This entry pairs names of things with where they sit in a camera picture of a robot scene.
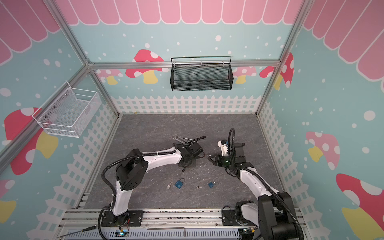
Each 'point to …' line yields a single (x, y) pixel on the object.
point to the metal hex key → (187, 138)
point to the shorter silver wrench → (180, 141)
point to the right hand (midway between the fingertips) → (208, 157)
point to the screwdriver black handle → (82, 230)
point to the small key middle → (197, 187)
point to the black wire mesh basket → (201, 77)
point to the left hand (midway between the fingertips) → (189, 165)
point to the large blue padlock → (179, 183)
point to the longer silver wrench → (175, 138)
